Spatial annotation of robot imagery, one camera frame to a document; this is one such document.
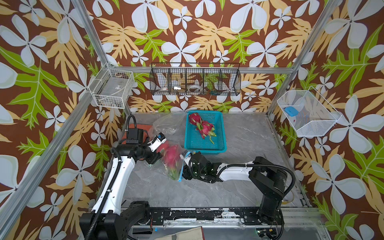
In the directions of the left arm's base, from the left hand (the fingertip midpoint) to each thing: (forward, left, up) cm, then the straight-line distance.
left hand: (157, 149), depth 79 cm
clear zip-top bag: (+22, -6, -6) cm, 24 cm away
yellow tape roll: (-20, -71, -17) cm, 76 cm away
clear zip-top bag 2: (-4, -8, -7) cm, 11 cm away
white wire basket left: (+32, +29, +16) cm, 46 cm away
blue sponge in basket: (+22, -77, +8) cm, 81 cm away
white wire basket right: (+14, -84, +12) cm, 86 cm away
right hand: (-6, -12, -13) cm, 18 cm away
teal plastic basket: (+17, -20, -18) cm, 32 cm away
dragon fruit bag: (+21, -28, -9) cm, 36 cm away
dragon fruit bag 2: (+28, -21, -6) cm, 36 cm away
